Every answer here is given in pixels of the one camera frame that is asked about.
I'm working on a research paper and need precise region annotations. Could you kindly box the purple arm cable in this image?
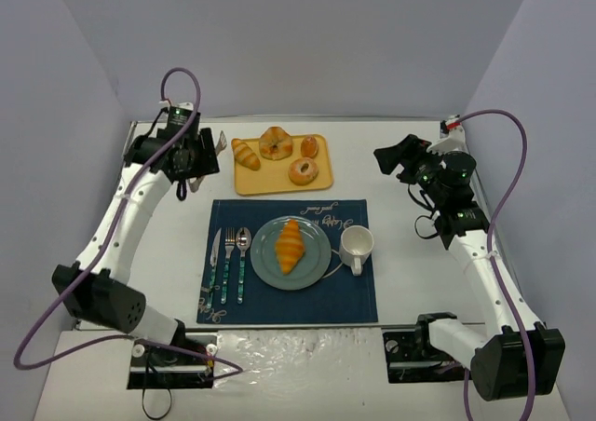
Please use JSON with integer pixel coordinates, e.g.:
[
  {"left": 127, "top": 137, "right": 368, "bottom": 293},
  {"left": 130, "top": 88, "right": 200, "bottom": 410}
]
[
  {"left": 458, "top": 108, "right": 536, "bottom": 421},
  {"left": 12, "top": 67, "right": 244, "bottom": 379}
]

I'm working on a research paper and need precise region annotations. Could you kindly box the large striped croissant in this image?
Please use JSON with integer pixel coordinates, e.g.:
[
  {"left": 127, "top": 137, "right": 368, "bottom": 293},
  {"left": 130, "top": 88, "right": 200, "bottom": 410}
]
[{"left": 275, "top": 219, "right": 305, "bottom": 275}]

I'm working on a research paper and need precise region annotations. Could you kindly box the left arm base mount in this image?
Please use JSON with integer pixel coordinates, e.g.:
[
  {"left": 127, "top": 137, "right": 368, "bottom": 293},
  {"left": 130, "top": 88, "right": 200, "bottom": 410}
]
[{"left": 127, "top": 343, "right": 214, "bottom": 389}]

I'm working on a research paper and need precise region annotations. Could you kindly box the white ceramic cup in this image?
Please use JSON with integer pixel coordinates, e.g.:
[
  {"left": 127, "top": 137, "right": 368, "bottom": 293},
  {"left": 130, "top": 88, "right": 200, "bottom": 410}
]
[{"left": 339, "top": 225, "right": 374, "bottom": 277}]

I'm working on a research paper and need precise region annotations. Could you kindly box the dark blue cloth placemat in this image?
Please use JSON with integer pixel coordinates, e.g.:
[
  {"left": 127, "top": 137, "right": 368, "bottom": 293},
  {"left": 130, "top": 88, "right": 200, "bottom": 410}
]
[{"left": 196, "top": 199, "right": 378, "bottom": 325}]

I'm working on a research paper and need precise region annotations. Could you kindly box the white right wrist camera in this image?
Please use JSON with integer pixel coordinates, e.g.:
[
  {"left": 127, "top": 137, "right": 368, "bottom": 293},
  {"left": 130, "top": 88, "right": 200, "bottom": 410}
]
[{"left": 427, "top": 115, "right": 467, "bottom": 155}]

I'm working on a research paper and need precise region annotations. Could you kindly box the black thin base cable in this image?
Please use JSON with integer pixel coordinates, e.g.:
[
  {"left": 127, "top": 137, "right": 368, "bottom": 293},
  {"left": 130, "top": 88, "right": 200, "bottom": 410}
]
[{"left": 142, "top": 346, "right": 174, "bottom": 420}]

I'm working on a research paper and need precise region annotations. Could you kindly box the twisted bagel bread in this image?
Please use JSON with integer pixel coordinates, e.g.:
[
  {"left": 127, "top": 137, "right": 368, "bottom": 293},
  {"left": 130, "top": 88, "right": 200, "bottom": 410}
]
[{"left": 259, "top": 126, "right": 293, "bottom": 160}]

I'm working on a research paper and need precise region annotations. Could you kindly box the sugared ring donut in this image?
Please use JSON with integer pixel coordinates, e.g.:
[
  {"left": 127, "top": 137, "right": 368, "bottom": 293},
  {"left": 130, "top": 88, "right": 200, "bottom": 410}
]
[{"left": 288, "top": 157, "right": 319, "bottom": 186}]

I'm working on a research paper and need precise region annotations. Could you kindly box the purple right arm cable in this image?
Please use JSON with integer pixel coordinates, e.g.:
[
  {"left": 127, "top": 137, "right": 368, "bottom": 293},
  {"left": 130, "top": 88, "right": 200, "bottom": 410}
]
[{"left": 458, "top": 108, "right": 536, "bottom": 421}]

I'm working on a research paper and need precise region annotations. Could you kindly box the yellow plastic tray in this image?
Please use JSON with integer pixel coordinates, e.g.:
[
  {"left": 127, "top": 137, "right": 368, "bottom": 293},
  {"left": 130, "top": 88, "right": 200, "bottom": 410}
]
[{"left": 234, "top": 134, "right": 333, "bottom": 197}]

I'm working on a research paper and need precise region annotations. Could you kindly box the fork green handle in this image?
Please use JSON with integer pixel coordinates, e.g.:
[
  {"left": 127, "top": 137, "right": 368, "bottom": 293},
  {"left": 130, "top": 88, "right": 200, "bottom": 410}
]
[{"left": 220, "top": 227, "right": 236, "bottom": 305}]

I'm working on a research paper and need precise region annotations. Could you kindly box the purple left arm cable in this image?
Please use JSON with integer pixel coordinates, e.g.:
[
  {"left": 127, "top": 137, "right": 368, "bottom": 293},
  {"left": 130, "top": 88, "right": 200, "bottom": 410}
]
[{"left": 12, "top": 67, "right": 244, "bottom": 379}]

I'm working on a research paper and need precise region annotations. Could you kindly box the orange cream sandwich bun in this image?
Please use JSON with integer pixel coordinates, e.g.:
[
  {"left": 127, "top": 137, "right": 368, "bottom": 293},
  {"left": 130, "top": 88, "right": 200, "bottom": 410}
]
[{"left": 300, "top": 135, "right": 318, "bottom": 158}]

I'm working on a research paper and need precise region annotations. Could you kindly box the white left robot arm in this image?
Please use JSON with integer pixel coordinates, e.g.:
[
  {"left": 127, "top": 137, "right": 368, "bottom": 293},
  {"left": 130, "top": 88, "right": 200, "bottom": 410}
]
[{"left": 52, "top": 102, "right": 219, "bottom": 347}]

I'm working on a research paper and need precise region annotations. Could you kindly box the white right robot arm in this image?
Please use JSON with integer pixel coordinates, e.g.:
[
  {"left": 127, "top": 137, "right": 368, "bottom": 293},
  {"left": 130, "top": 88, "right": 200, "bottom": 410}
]
[{"left": 373, "top": 134, "right": 565, "bottom": 401}]

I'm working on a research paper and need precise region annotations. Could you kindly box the table knife green handle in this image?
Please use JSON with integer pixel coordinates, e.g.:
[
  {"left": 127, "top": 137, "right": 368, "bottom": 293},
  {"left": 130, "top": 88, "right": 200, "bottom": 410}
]
[{"left": 206, "top": 229, "right": 222, "bottom": 309}]

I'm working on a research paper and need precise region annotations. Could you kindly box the blue-green ceramic plate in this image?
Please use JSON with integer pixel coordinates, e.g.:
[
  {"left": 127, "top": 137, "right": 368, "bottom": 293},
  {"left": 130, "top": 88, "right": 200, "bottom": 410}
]
[{"left": 251, "top": 216, "right": 332, "bottom": 292}]

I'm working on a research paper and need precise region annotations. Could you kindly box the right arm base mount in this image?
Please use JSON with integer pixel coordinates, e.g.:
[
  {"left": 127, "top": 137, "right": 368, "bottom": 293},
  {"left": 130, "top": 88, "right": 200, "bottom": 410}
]
[{"left": 382, "top": 312, "right": 465, "bottom": 384}]

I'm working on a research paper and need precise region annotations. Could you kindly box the small striped croissant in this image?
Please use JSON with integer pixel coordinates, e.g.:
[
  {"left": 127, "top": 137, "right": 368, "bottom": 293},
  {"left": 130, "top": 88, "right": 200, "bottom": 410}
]
[{"left": 231, "top": 139, "right": 261, "bottom": 170}]

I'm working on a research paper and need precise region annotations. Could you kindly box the spoon green handle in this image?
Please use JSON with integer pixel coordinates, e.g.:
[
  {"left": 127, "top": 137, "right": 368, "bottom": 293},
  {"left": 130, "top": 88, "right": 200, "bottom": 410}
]
[{"left": 236, "top": 227, "right": 251, "bottom": 305}]

